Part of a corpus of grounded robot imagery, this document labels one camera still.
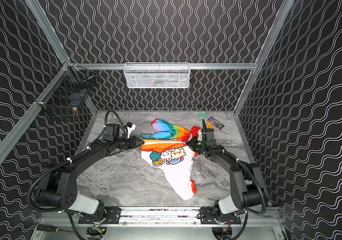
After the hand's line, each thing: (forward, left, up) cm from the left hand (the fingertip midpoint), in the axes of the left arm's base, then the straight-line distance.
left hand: (147, 143), depth 84 cm
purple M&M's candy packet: (+30, -45, -15) cm, 56 cm away
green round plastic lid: (+38, -36, -14) cm, 54 cm away
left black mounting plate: (-33, +15, -15) cm, 39 cm away
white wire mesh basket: (+67, +2, +3) cm, 67 cm away
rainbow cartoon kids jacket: (+1, -10, -11) cm, 15 cm away
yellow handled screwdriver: (-40, +42, -13) cm, 60 cm away
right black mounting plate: (-32, -32, -16) cm, 48 cm away
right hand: (+5, -23, -6) cm, 24 cm away
